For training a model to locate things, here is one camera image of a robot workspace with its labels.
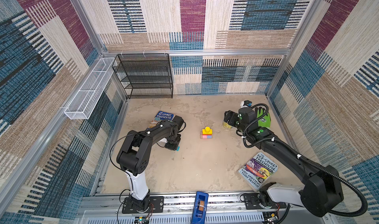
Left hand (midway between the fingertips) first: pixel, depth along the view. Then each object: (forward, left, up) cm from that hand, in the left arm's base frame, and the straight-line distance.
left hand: (179, 142), depth 93 cm
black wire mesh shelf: (+45, +25, +17) cm, 54 cm away
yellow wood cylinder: (+6, -18, +7) cm, 20 cm away
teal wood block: (-4, +1, 0) cm, 4 cm away
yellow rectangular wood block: (+5, -15, +4) cm, 16 cm away
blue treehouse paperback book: (+20, +14, +1) cm, 24 cm away
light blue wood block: (+3, -19, +2) cm, 19 cm away
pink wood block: (+3, -16, +2) cm, 16 cm away
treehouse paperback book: (-18, -43, +1) cm, 47 cm away
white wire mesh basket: (+4, +44, +32) cm, 55 cm away
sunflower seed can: (-3, -25, +23) cm, 34 cm away
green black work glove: (+15, -59, 0) cm, 61 cm away
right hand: (+6, -29, +18) cm, 35 cm away
